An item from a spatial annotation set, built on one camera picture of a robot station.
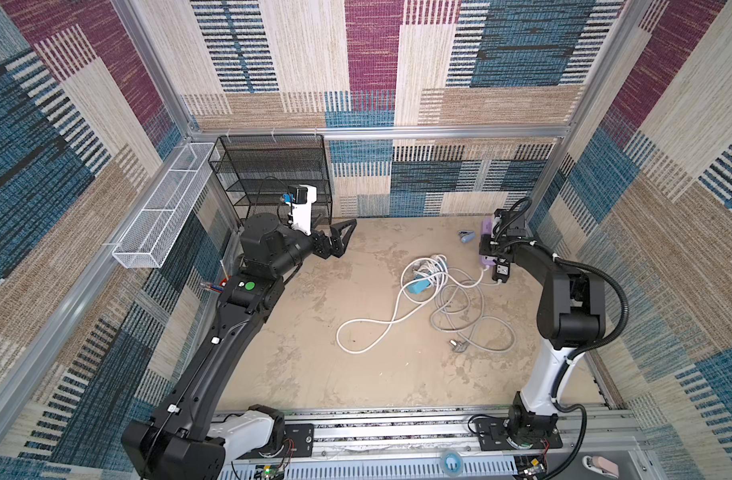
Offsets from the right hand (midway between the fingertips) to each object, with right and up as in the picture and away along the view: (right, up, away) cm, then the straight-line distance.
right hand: (492, 247), depth 101 cm
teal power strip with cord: (-24, -10, -5) cm, 26 cm away
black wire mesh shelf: (-82, +27, +7) cm, 87 cm away
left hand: (-47, +6, -36) cm, 59 cm away
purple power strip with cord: (-6, +4, -9) cm, 12 cm away
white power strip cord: (-12, -20, -5) cm, 24 cm away
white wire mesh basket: (-93, +1, -30) cm, 98 cm away
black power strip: (+4, -7, +1) cm, 9 cm away
